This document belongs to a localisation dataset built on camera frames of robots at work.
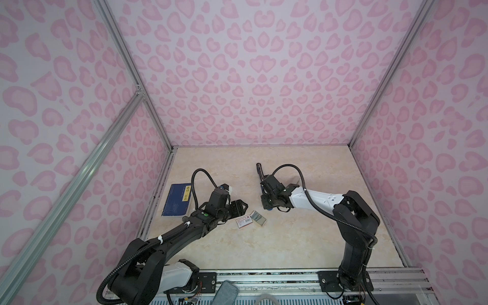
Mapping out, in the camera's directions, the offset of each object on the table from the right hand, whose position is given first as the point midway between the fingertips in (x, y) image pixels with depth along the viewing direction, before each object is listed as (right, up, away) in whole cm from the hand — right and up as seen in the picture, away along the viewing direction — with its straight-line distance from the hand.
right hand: (266, 199), depth 92 cm
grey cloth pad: (-16, -30, -23) cm, 41 cm away
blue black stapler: (-3, +15, +15) cm, 22 cm away
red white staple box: (-10, -10, -3) cm, 15 cm away
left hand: (-10, -1, -7) cm, 12 cm away
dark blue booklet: (-44, -1, +3) cm, 44 cm away
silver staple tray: (-4, -8, -1) cm, 9 cm away
